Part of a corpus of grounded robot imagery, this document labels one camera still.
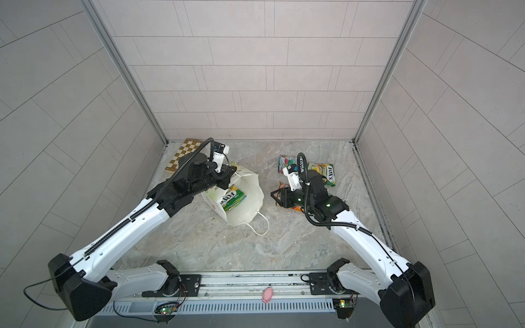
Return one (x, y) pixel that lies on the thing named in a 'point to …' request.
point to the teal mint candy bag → (284, 160)
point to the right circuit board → (344, 307)
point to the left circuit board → (165, 312)
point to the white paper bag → (242, 203)
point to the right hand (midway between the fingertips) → (273, 195)
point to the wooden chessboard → (189, 146)
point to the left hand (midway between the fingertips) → (240, 166)
